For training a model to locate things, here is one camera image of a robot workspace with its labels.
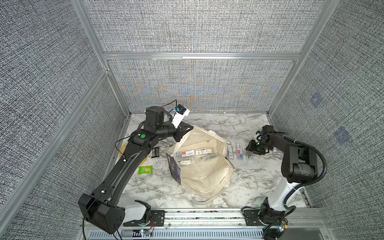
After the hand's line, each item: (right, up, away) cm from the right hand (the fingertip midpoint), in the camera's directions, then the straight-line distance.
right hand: (250, 145), depth 98 cm
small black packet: (-61, -4, -2) cm, 61 cm away
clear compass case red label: (-8, -4, -1) cm, 9 cm away
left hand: (-37, +13, -31) cm, 50 cm away
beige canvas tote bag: (-33, -10, -6) cm, 35 cm away
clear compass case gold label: (-31, -4, -5) cm, 31 cm away
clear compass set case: (-13, -4, -1) cm, 14 cm away
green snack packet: (-66, -13, -10) cm, 68 cm away
